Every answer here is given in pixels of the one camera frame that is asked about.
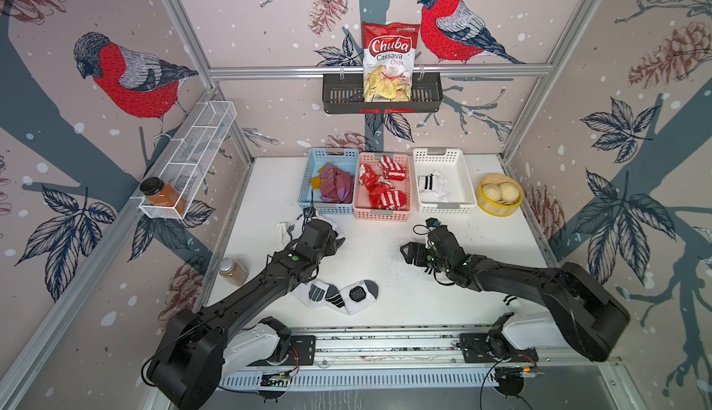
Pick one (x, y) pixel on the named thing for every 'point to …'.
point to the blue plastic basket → (346, 158)
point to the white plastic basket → (452, 164)
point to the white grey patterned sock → (350, 298)
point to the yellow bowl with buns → (499, 195)
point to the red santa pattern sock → (386, 197)
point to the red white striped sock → (391, 169)
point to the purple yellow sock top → (344, 184)
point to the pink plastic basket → (362, 209)
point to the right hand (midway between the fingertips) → (408, 248)
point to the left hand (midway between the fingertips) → (330, 230)
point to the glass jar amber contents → (233, 272)
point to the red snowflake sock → (372, 181)
